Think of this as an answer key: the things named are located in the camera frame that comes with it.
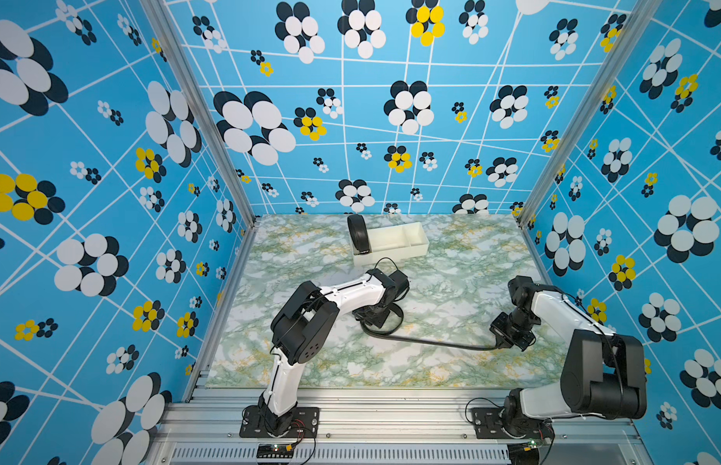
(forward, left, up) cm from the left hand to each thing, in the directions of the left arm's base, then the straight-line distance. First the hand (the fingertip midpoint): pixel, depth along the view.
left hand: (370, 318), depth 92 cm
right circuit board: (-35, -38, -1) cm, 52 cm away
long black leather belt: (+23, +4, +15) cm, 28 cm away
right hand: (-8, -39, +2) cm, 40 cm away
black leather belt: (-5, -7, 0) cm, 8 cm away
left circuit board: (-35, +24, -3) cm, 42 cm away
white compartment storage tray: (+31, -9, +1) cm, 33 cm away
